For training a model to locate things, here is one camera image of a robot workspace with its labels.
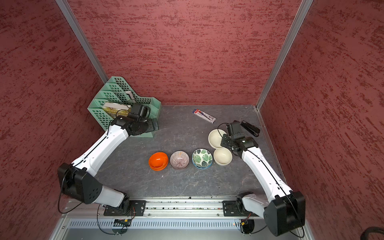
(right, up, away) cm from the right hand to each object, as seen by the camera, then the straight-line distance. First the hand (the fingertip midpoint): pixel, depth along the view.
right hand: (224, 142), depth 82 cm
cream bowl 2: (0, -10, +8) cm, 13 cm away
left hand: (-43, +7, 0) cm, 43 cm away
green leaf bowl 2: (-12, -15, +5) cm, 20 cm away
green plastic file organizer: (-70, +27, +15) cm, 76 cm away
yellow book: (-64, +17, +3) cm, 67 cm away
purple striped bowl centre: (-26, -12, +6) cm, 29 cm away
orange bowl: (-38, -9, +4) cm, 40 cm away
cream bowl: (-5, +2, +2) cm, 6 cm away
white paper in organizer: (-65, +32, +23) cm, 76 cm away
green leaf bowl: (-12, -11, +8) cm, 19 cm away
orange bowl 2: (-38, -14, +2) cm, 41 cm away
